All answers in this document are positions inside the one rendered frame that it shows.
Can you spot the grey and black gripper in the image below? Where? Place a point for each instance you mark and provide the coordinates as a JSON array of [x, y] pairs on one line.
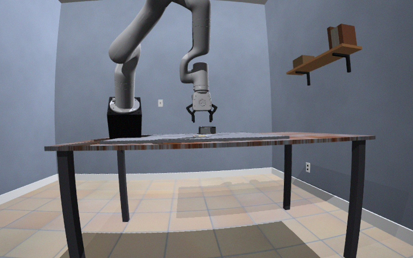
[[201, 101]]

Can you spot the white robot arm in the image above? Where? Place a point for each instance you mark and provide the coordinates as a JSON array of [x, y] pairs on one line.
[[121, 50]]

